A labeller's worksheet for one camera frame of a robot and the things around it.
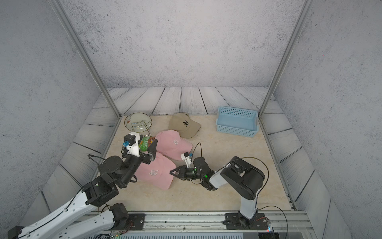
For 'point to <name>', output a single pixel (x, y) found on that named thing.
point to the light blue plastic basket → (240, 121)
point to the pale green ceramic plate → (138, 117)
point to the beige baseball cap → (181, 123)
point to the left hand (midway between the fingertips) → (150, 139)
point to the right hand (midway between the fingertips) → (171, 175)
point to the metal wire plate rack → (137, 124)
